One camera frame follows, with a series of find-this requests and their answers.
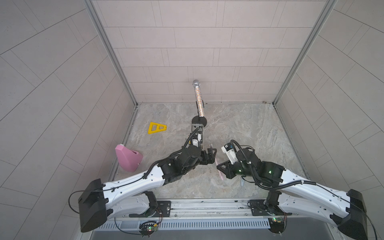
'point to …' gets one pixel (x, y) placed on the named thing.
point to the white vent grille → (216, 224)
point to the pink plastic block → (129, 160)
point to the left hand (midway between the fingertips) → (213, 151)
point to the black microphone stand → (198, 123)
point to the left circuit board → (147, 228)
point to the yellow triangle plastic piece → (157, 130)
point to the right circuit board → (277, 224)
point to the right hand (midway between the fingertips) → (217, 169)
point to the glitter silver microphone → (197, 84)
